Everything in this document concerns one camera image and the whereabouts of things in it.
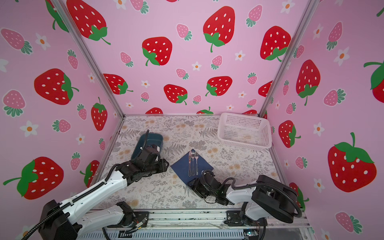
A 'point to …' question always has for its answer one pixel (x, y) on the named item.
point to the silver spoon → (193, 166)
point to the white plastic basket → (244, 131)
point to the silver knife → (189, 163)
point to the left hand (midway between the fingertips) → (167, 164)
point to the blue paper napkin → (181, 167)
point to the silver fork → (196, 156)
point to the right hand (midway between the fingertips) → (186, 187)
